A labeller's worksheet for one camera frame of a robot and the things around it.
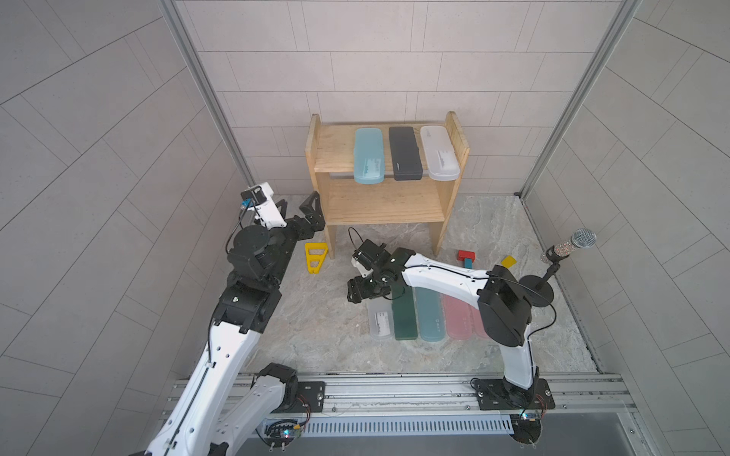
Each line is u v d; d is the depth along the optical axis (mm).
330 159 706
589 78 826
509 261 981
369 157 666
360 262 695
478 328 502
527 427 694
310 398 708
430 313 866
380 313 845
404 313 846
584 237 678
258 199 485
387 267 621
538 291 891
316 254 991
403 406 707
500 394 658
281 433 651
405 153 695
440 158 679
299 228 529
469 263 963
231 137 970
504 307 479
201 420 365
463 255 991
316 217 542
